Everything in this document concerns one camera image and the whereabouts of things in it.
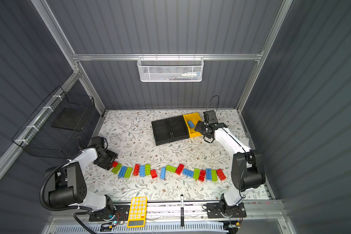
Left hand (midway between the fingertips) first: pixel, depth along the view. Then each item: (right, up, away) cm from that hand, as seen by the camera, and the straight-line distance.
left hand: (115, 160), depth 91 cm
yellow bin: (+52, +27, +21) cm, 62 cm away
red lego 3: (+54, -8, -6) cm, 55 cm away
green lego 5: (+61, -8, -6) cm, 62 cm away
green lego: (+9, -6, -4) cm, 12 cm away
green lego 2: (+21, -5, -4) cm, 22 cm away
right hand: (+55, +20, +1) cm, 58 cm away
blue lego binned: (+49, +22, +18) cm, 57 cm away
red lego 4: (+65, -8, -4) cm, 66 cm away
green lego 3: (+35, -5, -2) cm, 35 cm away
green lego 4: (+51, -7, -4) cm, 51 cm away
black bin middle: (+40, +20, +13) cm, 46 cm away
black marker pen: (+42, -22, -16) cm, 50 cm away
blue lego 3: (+46, -7, -4) cm, 46 cm away
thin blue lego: (+30, -6, -5) cm, 31 cm away
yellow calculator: (+19, -23, -20) cm, 36 cm away
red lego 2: (+41, -5, -2) cm, 41 cm away
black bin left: (+28, +17, +15) cm, 36 cm away
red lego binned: (+2, -1, -4) cm, 4 cm away
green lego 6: (+2, -5, -4) cm, 7 cm away
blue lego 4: (+58, -7, -6) cm, 58 cm away
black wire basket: (-23, +20, -17) cm, 35 cm away
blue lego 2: (+18, -5, -4) cm, 19 cm away
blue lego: (+6, -6, -4) cm, 9 cm away
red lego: (+15, -5, -4) cm, 16 cm away
